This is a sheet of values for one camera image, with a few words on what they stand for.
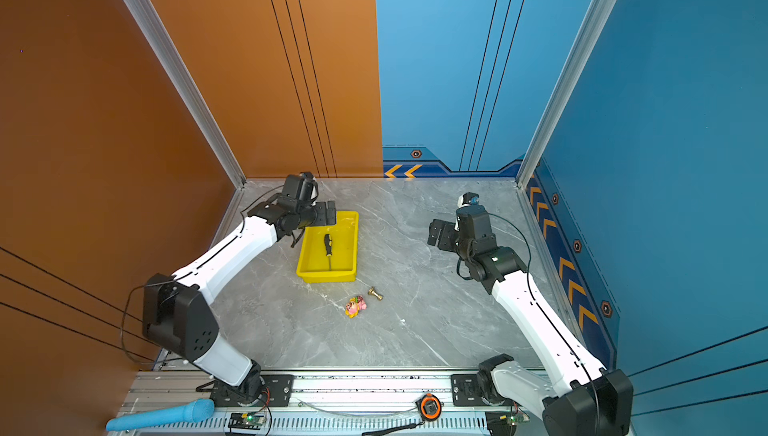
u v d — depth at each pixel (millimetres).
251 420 706
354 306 847
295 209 656
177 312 431
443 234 683
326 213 773
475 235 557
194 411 681
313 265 948
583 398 370
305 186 671
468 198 674
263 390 722
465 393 725
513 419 696
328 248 992
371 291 886
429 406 692
